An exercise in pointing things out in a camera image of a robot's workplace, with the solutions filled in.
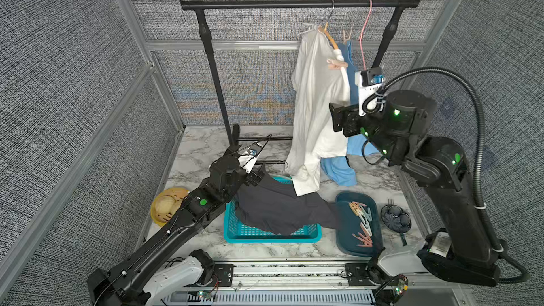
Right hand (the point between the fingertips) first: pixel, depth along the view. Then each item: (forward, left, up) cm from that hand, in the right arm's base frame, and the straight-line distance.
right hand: (353, 94), depth 51 cm
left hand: (0, +26, -23) cm, 35 cm away
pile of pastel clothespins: (-19, -16, -53) cm, 58 cm away
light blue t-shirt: (+9, -9, -49) cm, 51 cm away
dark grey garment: (-9, +20, -44) cm, 49 cm away
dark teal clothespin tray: (-13, -11, -56) cm, 59 cm away
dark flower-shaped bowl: (-12, -30, -53) cm, 62 cm away
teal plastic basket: (-16, +33, -54) cm, 65 cm away
